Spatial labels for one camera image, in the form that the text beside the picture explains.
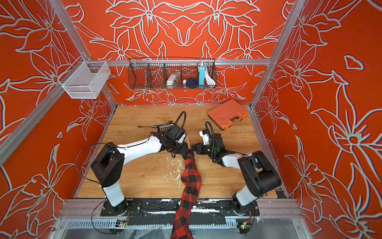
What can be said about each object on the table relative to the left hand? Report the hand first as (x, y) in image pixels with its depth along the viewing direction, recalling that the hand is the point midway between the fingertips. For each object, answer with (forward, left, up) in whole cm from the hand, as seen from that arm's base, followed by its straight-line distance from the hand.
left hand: (188, 149), depth 87 cm
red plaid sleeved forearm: (-16, -3, -2) cm, 17 cm away
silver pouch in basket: (+35, +12, +25) cm, 44 cm away
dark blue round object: (+38, 0, +21) cm, 43 cm away
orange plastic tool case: (+31, -25, -1) cm, 40 cm away
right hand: (+1, -1, +1) cm, 2 cm away
